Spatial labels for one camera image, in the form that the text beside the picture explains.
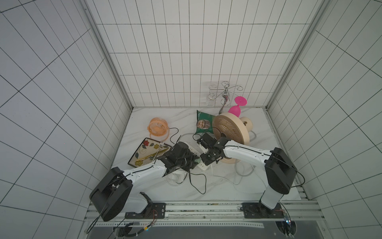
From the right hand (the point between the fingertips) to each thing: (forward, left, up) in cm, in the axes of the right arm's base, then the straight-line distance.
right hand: (200, 161), depth 85 cm
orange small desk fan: (+19, +29, +4) cm, 35 cm away
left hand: (-1, +1, +3) cm, 4 cm away
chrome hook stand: (+35, -14, +21) cm, 43 cm away
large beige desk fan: (+6, -16, +26) cm, 31 cm away
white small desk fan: (-12, +12, +5) cm, 18 cm away
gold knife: (+4, +30, -3) cm, 30 cm away
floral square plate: (+5, +34, -3) cm, 35 cm away
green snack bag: (+27, -2, +3) cm, 27 cm away
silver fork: (+12, +26, -2) cm, 29 cm away
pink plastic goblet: (+30, -21, +14) cm, 39 cm away
